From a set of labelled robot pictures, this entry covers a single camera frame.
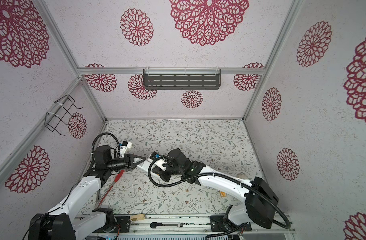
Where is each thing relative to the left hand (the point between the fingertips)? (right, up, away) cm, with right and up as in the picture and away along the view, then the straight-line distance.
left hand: (144, 162), depth 75 cm
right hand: (+5, -2, -2) cm, 6 cm away
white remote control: (+1, -1, -3) cm, 3 cm away
